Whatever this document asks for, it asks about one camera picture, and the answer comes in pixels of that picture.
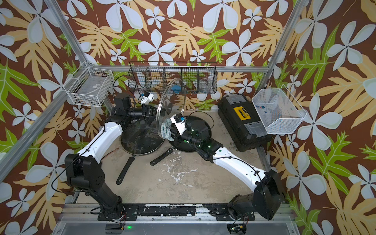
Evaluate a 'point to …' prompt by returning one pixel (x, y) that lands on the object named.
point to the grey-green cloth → (165, 129)
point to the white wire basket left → (89, 86)
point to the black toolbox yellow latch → (241, 121)
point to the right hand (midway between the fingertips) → (166, 129)
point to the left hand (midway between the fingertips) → (163, 112)
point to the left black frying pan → (120, 179)
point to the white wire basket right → (279, 111)
